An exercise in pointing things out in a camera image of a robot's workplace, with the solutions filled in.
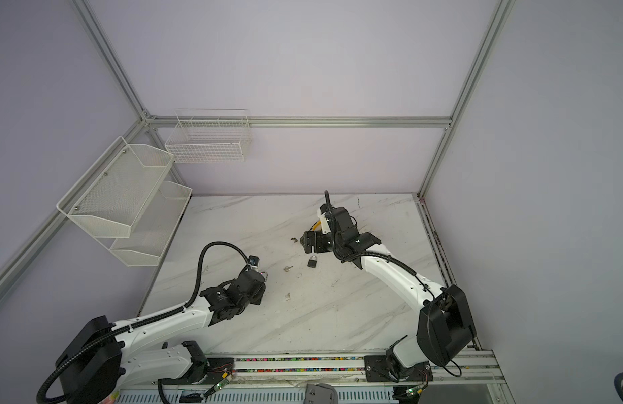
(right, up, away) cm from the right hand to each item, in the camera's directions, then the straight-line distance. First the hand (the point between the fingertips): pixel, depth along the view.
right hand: (310, 238), depth 81 cm
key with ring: (-10, -13, +14) cm, 22 cm away
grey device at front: (+4, -43, -12) cm, 45 cm away
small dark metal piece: (-8, -2, +23) cm, 24 cm away
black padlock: (0, -11, +16) cm, 19 cm away
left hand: (-20, -16, +3) cm, 26 cm away
